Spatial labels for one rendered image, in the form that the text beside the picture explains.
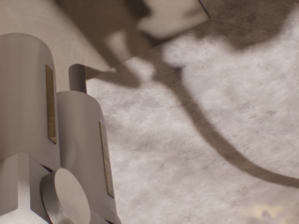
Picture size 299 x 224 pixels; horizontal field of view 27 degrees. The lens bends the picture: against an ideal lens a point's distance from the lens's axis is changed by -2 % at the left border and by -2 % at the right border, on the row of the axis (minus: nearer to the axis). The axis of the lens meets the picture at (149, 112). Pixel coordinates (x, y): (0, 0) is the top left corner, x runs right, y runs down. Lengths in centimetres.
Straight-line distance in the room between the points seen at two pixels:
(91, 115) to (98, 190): 9
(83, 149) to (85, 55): 35
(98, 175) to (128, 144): 51
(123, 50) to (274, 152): 40
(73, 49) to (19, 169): 48
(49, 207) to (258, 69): 62
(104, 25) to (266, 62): 28
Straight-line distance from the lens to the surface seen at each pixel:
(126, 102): 101
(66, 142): 60
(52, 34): 90
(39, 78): 56
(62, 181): 47
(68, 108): 63
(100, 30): 90
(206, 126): 109
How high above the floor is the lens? 71
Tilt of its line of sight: 43 degrees down
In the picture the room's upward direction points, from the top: 169 degrees clockwise
